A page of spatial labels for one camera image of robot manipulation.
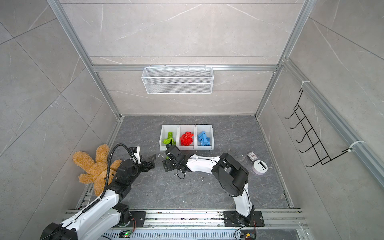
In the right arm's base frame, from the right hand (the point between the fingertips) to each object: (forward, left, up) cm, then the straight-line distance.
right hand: (168, 162), depth 91 cm
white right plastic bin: (+25, -27, -1) cm, 37 cm away
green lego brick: (+15, +2, +1) cm, 15 cm away
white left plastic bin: (+26, +4, +1) cm, 26 cm away
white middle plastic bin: (+24, -9, +3) cm, 25 cm away
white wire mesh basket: (+48, -6, +27) cm, 55 cm away
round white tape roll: (-5, -56, -1) cm, 56 cm away
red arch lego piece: (+15, -11, +3) cm, 19 cm away
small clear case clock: (+4, -54, -2) cm, 54 cm away
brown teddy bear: (-7, +38, +6) cm, 39 cm away
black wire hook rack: (-2, -72, +27) cm, 77 cm away
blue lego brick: (+13, -23, +5) cm, 26 cm away
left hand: (+1, +10, +10) cm, 14 cm away
